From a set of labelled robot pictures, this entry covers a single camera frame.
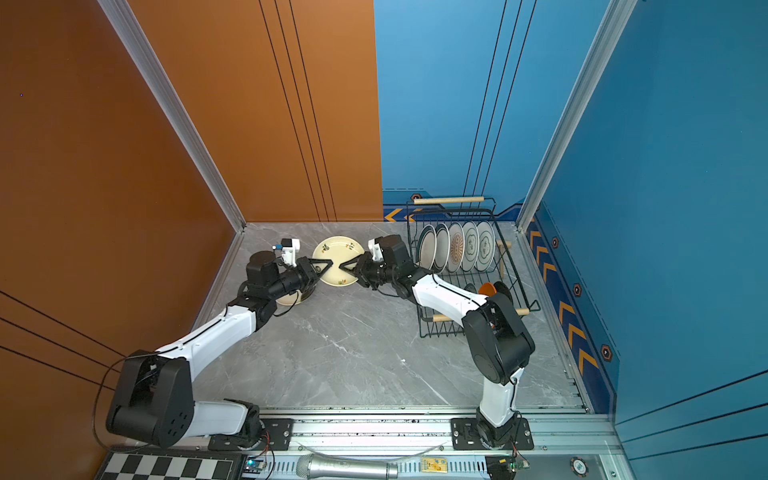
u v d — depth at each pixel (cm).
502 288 85
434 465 68
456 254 99
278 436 74
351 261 81
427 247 105
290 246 78
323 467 67
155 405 42
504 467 70
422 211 119
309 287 77
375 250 81
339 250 83
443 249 95
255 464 70
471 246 102
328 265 81
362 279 77
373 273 75
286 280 73
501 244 96
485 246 102
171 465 165
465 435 72
